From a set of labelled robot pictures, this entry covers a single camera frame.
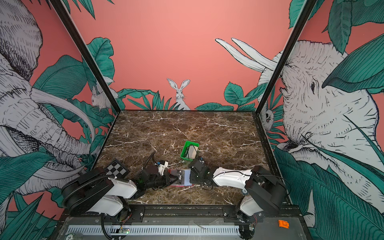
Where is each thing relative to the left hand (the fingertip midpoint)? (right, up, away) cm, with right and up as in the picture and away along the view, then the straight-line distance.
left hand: (180, 178), depth 82 cm
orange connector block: (+51, -18, -12) cm, 56 cm away
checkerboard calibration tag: (-37, +4, +3) cm, 37 cm away
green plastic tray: (+1, +13, +14) cm, 19 cm away
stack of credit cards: (+7, +12, +11) cm, 18 cm away
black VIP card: (+1, -1, +4) cm, 4 cm away
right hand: (+5, -1, +2) cm, 6 cm away
